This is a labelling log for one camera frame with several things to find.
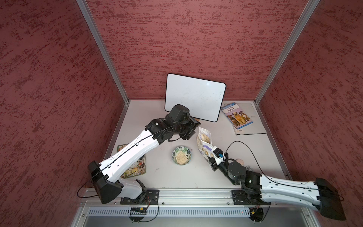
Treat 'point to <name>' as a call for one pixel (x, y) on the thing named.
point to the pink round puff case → (240, 161)
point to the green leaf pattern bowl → (181, 155)
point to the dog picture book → (238, 117)
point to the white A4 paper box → (249, 109)
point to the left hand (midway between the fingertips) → (198, 129)
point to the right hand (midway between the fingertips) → (208, 151)
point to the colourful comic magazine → (138, 168)
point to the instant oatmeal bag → (204, 143)
